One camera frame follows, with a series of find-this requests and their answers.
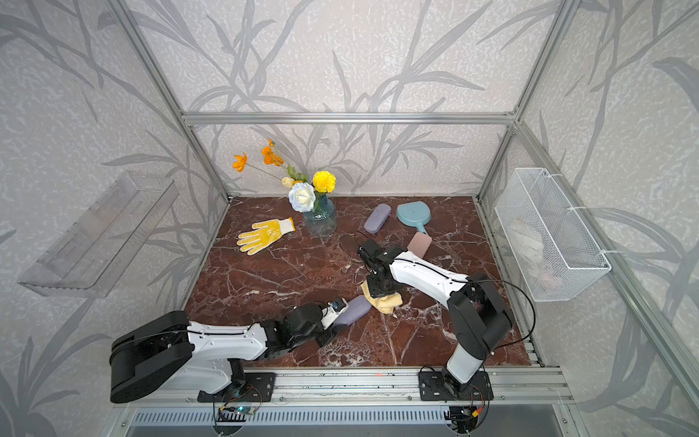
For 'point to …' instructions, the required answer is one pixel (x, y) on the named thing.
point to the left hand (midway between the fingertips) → (341, 320)
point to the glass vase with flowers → (308, 197)
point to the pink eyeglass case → (419, 244)
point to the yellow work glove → (264, 233)
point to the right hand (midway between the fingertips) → (378, 288)
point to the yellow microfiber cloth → (385, 305)
